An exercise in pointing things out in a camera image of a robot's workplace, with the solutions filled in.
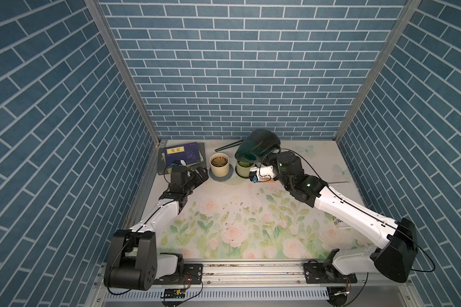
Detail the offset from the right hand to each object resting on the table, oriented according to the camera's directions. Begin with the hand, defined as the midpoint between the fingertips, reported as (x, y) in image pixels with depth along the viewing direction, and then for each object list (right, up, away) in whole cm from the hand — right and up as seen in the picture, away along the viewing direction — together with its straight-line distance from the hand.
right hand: (276, 150), depth 76 cm
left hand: (-30, -10, +12) cm, 34 cm away
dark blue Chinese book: (-42, -1, +29) cm, 51 cm away
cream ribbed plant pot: (-25, -10, +23) cm, 36 cm away
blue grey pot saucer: (-24, -15, +26) cm, 38 cm away
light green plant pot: (-13, -9, +22) cm, 27 cm away
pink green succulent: (-25, -5, +23) cm, 35 cm away
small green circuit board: (-39, -55, -4) cm, 68 cm away
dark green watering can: (-8, +2, +2) cm, 8 cm away
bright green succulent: (-12, -6, +23) cm, 27 cm away
